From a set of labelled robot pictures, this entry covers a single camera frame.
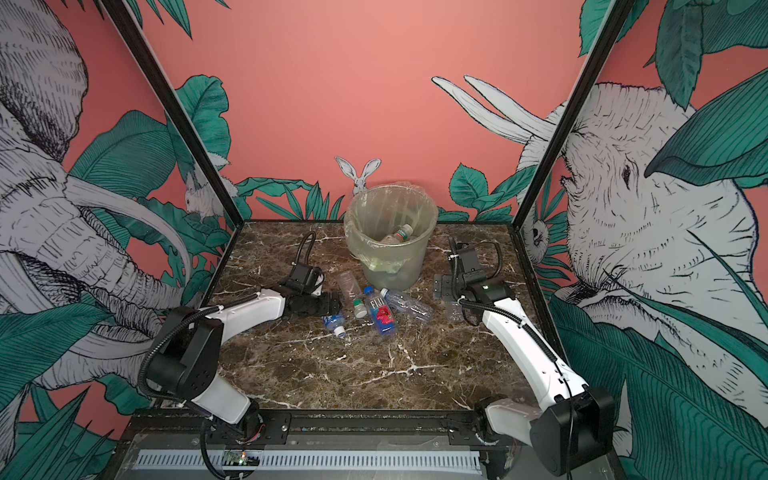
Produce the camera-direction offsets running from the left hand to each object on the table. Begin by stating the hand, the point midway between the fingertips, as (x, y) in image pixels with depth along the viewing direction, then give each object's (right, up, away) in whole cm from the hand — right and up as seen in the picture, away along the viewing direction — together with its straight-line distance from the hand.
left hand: (332, 302), depth 92 cm
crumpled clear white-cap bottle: (+24, -2, +2) cm, 24 cm away
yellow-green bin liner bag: (+17, +25, +12) cm, 33 cm away
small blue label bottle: (+2, -6, -4) cm, 7 cm away
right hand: (+35, +9, -11) cm, 38 cm away
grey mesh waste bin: (+14, +6, +10) cm, 18 cm away
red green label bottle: (+23, +23, +7) cm, 33 cm away
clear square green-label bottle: (+8, -2, +1) cm, 9 cm away
